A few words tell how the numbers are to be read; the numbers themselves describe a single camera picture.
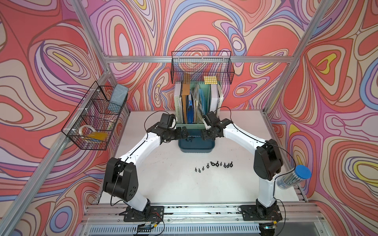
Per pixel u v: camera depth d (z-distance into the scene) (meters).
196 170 0.88
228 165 0.91
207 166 0.90
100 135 0.67
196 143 1.01
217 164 0.91
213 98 0.93
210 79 0.91
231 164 0.91
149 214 0.72
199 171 0.88
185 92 0.84
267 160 0.50
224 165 0.91
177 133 0.76
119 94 0.81
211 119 0.72
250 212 0.73
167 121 0.68
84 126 0.70
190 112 0.99
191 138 1.02
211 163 0.91
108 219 0.74
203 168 0.89
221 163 0.91
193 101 0.94
